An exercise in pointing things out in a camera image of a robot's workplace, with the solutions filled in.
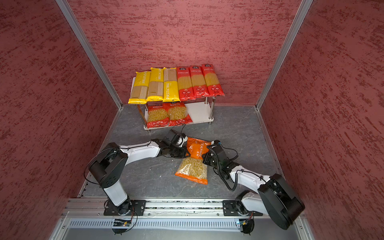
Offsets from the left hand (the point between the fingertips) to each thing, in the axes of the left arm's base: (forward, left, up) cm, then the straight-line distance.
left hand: (189, 158), depth 88 cm
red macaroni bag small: (+30, +9, +6) cm, 32 cm away
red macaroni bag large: (+28, +23, +7) cm, 37 cm away
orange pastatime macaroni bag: (-6, -3, +1) cm, 7 cm away
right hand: (-1, -7, 0) cm, 7 cm away
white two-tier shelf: (+36, -7, +2) cm, 37 cm away
